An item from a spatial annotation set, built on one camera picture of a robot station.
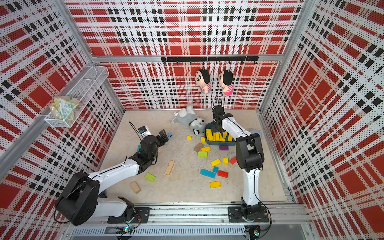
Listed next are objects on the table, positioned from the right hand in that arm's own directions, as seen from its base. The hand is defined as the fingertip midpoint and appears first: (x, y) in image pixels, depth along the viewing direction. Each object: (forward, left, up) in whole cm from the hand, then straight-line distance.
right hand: (220, 127), depth 99 cm
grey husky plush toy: (+9, +22, +1) cm, 24 cm away
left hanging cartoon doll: (+18, +12, +26) cm, 34 cm away
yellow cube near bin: (-6, +12, -7) cm, 15 cm away
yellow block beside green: (-12, +9, -8) cm, 17 cm away
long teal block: (-28, +9, -10) cm, 31 cm away
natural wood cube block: (-36, +50, -7) cm, 62 cm away
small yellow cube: (-3, +22, -8) cm, 24 cm away
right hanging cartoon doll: (+21, -4, +23) cm, 31 cm away
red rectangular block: (-28, 0, -9) cm, 30 cm away
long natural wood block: (-24, +33, -9) cm, 42 cm away
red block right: (-20, -8, -9) cm, 23 cm away
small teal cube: (-26, +4, -9) cm, 28 cm away
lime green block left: (-31, +43, -8) cm, 53 cm away
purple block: (-11, -2, -9) cm, 14 cm away
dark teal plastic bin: (+2, +8, -2) cm, 8 cm away
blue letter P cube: (-1, +35, -7) cm, 36 cm away
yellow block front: (-35, +5, -9) cm, 36 cm away
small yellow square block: (-21, -2, -7) cm, 22 cm away
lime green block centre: (-16, +12, -8) cm, 22 cm away
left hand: (-9, +36, +7) cm, 38 cm away
